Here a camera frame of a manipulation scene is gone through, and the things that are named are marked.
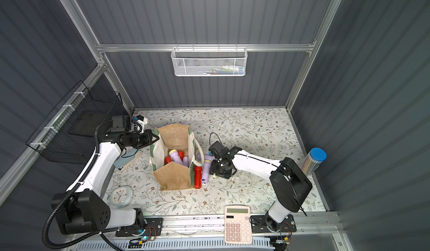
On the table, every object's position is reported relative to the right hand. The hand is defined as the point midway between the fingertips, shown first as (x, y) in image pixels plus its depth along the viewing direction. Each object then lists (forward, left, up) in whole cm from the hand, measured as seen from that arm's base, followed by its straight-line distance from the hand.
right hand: (214, 173), depth 84 cm
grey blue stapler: (-3, +35, +22) cm, 41 cm away
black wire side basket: (+6, +62, +24) cm, 67 cm away
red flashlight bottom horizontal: (+6, +25, +3) cm, 26 cm away
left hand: (+11, +27, +15) cm, 33 cm away
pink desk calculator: (-22, -11, -3) cm, 25 cm away
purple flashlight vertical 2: (+4, +5, -2) cm, 7 cm away
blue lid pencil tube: (+2, -45, +12) cm, 47 cm away
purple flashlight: (+10, +22, +2) cm, 24 cm away
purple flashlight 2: (+11, +4, -3) cm, 11 cm away
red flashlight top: (+12, +20, -2) cm, 23 cm away
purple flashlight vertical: (+8, +16, -2) cm, 18 cm away
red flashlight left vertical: (-1, +9, -3) cm, 9 cm away
